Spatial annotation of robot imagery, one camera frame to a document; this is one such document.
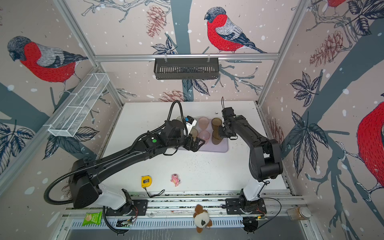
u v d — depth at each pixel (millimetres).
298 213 646
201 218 683
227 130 776
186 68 1057
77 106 777
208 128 1039
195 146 647
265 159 472
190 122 654
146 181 801
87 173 418
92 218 698
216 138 925
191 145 636
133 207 727
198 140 648
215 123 1007
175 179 809
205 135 978
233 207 728
